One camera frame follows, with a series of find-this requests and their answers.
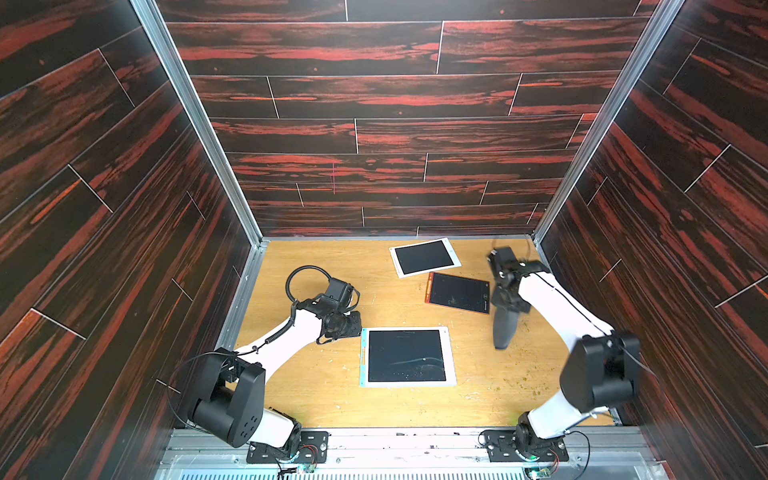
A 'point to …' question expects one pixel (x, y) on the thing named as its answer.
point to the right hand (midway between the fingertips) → (516, 302)
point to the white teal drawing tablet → (411, 356)
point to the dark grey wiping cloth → (505, 326)
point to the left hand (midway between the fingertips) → (360, 328)
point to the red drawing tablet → (458, 292)
